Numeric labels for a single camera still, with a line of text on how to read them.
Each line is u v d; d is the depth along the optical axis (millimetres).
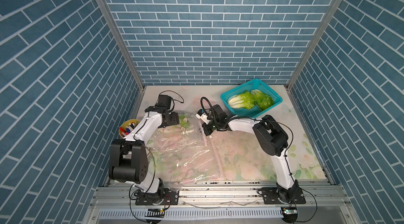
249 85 1118
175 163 788
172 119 814
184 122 889
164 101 706
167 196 733
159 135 860
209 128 861
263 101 990
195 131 915
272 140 550
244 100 1033
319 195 761
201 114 866
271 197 735
